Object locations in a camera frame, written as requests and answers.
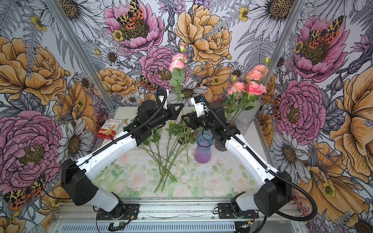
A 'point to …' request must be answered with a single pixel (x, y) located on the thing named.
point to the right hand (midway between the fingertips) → (184, 120)
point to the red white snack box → (109, 129)
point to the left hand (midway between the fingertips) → (183, 108)
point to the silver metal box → (242, 118)
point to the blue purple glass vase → (204, 141)
